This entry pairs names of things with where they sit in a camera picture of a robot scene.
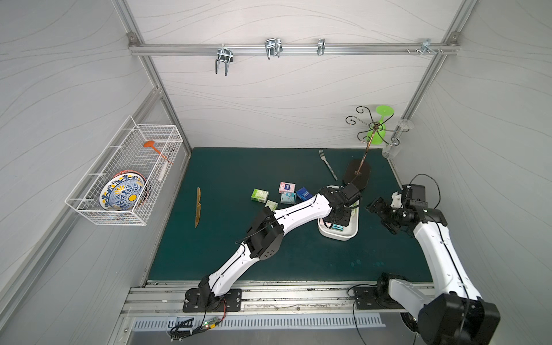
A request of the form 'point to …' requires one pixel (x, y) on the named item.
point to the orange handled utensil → (150, 144)
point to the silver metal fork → (323, 157)
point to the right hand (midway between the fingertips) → (375, 212)
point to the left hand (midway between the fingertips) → (344, 222)
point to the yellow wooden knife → (198, 206)
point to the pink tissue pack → (287, 187)
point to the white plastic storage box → (338, 232)
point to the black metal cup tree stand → (357, 172)
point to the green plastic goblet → (376, 134)
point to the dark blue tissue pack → (303, 194)
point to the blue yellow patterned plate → (122, 190)
